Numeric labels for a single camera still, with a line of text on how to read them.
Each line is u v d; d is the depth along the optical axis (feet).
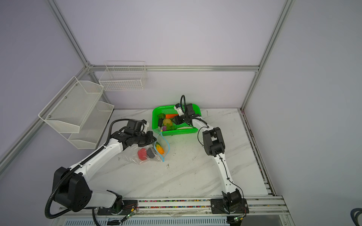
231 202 2.12
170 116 3.52
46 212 1.20
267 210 2.41
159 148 2.92
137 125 2.17
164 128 3.25
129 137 1.98
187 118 2.91
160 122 3.55
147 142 2.42
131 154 3.03
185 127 3.36
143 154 2.90
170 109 3.63
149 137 2.40
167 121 3.43
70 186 1.37
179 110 3.24
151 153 2.77
